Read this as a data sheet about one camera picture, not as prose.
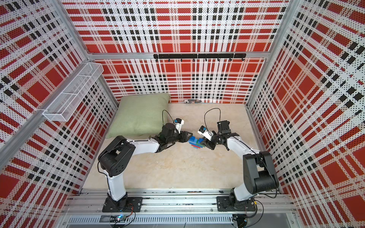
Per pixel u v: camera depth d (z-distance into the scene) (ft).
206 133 2.55
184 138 2.69
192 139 2.93
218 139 2.23
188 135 2.90
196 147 3.06
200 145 2.92
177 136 2.69
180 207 2.41
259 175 1.45
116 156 1.64
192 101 3.98
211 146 2.60
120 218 2.27
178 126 2.78
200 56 2.94
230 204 2.28
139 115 3.19
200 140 2.91
